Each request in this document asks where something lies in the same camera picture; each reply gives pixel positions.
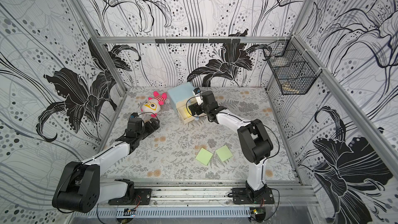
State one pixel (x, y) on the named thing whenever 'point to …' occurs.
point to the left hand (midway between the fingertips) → (157, 126)
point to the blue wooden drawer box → (182, 96)
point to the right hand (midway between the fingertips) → (198, 101)
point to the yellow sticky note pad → (187, 112)
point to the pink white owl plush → (152, 106)
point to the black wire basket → (295, 70)
